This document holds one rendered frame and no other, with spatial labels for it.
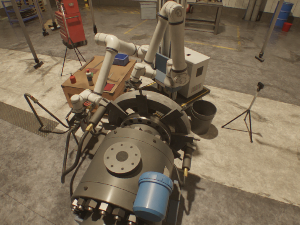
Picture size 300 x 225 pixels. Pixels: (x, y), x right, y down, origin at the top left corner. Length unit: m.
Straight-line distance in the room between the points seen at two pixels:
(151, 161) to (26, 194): 1.56
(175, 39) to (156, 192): 1.19
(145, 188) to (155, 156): 0.35
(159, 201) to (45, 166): 1.78
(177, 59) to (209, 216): 1.49
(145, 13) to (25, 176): 6.63
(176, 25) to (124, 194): 1.25
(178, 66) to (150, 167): 0.97
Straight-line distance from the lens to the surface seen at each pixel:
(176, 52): 1.60
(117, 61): 2.87
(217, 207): 1.97
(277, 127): 3.03
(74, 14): 5.05
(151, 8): 7.54
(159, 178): 0.81
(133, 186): 0.99
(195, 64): 2.15
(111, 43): 1.70
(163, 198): 0.81
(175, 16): 1.47
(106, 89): 2.34
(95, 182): 1.03
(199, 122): 2.23
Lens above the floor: 1.77
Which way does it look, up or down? 42 degrees down
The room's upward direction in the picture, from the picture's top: straight up
